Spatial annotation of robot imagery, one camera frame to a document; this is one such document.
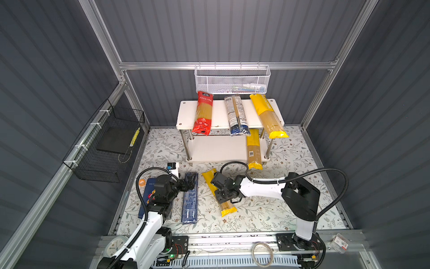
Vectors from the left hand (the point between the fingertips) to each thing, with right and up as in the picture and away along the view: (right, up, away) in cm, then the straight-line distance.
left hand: (189, 175), depth 83 cm
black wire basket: (-36, +12, -11) cm, 40 cm away
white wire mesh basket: (+25, +64, +41) cm, 80 cm away
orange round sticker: (-28, -6, +11) cm, 31 cm away
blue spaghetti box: (+1, -15, 0) cm, 15 cm away
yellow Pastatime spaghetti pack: (+19, -16, -2) cm, 25 cm away
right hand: (+16, -12, +4) cm, 20 cm away
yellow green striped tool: (-24, +16, -8) cm, 30 cm away
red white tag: (+68, -28, -10) cm, 74 cm away
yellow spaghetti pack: (+35, +12, +14) cm, 40 cm away
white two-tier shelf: (+45, +17, +22) cm, 53 cm away
